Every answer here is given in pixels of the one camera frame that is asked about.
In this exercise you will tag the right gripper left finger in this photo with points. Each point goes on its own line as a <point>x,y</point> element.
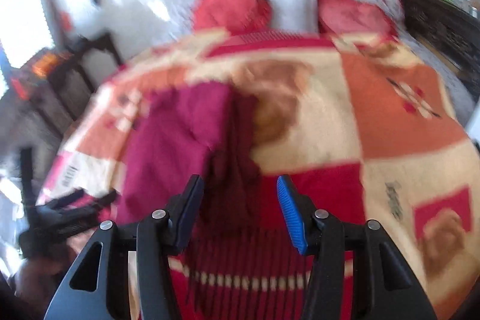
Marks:
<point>96,285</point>

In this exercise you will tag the large round red cushion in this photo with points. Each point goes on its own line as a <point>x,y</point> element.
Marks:
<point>235,16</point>

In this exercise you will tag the dark red knit garment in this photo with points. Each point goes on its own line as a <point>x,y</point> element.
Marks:
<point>206,129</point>

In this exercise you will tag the orange cream patterned blanket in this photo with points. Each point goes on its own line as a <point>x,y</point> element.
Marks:
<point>359,122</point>

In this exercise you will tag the dark wooden side table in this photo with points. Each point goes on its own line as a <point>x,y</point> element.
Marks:
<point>51,71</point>

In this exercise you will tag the person's left hand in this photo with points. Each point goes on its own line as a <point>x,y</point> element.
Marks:
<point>35,279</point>

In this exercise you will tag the small round red cushion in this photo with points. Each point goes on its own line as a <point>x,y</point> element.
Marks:
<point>352,16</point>

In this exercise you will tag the white square pillow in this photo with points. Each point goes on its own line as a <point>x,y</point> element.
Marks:
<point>298,16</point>

